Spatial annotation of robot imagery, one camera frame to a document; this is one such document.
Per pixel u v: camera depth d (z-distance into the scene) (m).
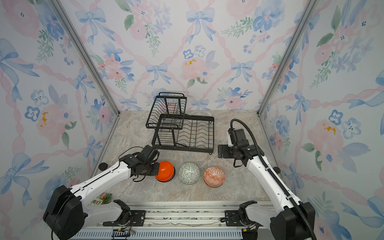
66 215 0.39
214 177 0.85
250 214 0.63
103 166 0.82
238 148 0.66
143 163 0.62
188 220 0.75
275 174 0.46
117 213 0.62
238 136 0.60
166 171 0.83
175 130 0.81
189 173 0.86
